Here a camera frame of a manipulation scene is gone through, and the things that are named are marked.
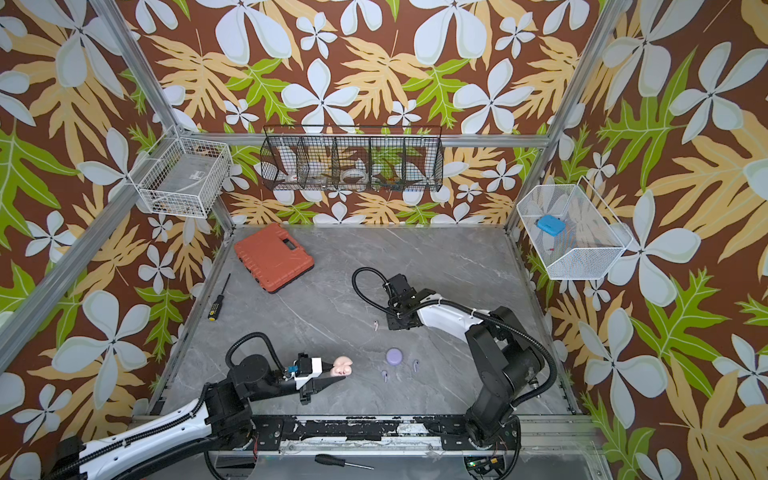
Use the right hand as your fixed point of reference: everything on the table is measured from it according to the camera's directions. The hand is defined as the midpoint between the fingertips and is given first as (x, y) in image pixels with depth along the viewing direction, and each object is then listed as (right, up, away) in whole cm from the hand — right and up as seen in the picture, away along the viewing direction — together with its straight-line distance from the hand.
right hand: (394, 318), depth 93 cm
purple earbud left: (-3, -14, -9) cm, 17 cm away
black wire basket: (-13, +52, +3) cm, 54 cm away
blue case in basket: (+46, +29, -7) cm, 55 cm away
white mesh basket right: (+50, +26, -12) cm, 57 cm away
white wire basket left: (-62, +43, -8) cm, 76 cm away
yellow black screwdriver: (-58, +2, +2) cm, 58 cm away
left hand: (-13, -6, -25) cm, 28 cm away
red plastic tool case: (-42, +19, +12) cm, 48 cm away
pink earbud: (-6, -2, 0) cm, 6 cm away
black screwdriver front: (-17, -29, -23) cm, 41 cm away
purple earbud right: (+6, -12, -7) cm, 15 cm away
